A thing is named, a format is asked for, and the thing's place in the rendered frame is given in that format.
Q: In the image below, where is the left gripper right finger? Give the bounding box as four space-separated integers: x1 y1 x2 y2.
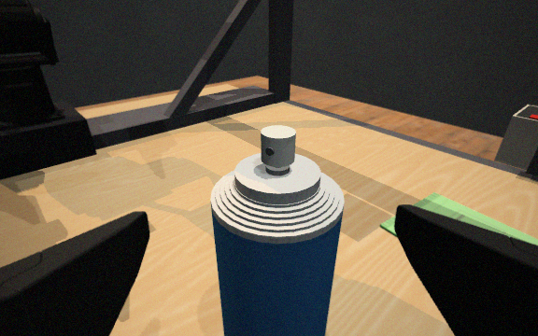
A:
394 204 538 336

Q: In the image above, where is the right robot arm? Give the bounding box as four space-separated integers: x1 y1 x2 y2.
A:
0 0 65 131

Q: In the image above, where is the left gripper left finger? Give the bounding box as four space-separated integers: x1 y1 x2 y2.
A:
0 211 149 336

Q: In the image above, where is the black diagonal bar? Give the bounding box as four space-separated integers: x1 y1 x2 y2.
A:
164 0 293 118

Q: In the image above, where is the green flat sheet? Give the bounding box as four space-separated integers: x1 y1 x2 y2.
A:
380 192 538 245

